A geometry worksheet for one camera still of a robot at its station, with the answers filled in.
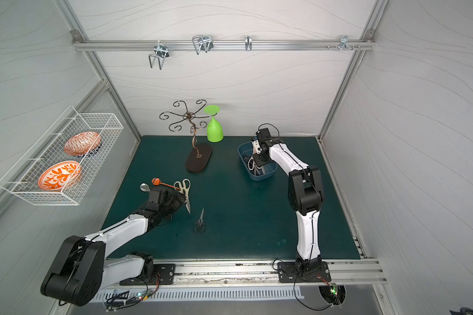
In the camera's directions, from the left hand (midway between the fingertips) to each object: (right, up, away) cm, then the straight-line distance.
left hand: (181, 200), depth 90 cm
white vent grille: (+12, -29, -20) cm, 37 cm away
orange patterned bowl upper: (-31, +25, -18) cm, 44 cm away
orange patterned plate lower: (-31, +15, -27) cm, 44 cm away
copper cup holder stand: (+4, +20, +20) cm, 28 cm away
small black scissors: (+10, -10, -4) cm, 15 cm away
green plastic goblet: (+15, +32, +3) cm, 36 cm away
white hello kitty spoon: (-21, +5, +7) cm, 23 cm away
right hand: (+39, +20, +9) cm, 45 cm away
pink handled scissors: (+34, +16, +8) cm, 38 cm away
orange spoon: (-16, +8, +10) cm, 20 cm away
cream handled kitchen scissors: (-1, +5, +8) cm, 9 cm away
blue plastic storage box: (+31, +23, +19) cm, 43 cm away
